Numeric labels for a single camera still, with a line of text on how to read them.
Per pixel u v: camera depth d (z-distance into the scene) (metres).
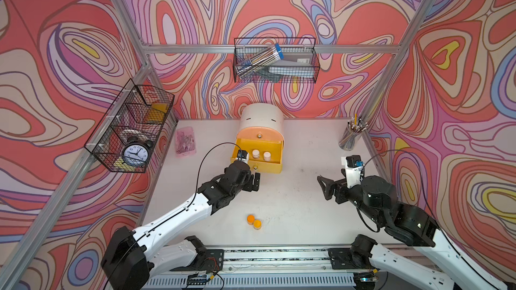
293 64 0.88
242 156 0.69
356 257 0.65
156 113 0.78
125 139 0.71
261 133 0.86
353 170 0.54
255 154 0.89
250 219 0.81
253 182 0.71
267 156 0.89
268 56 0.78
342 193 0.56
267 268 0.73
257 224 0.80
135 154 0.68
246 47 0.88
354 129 0.95
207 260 0.73
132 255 0.39
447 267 0.42
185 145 1.08
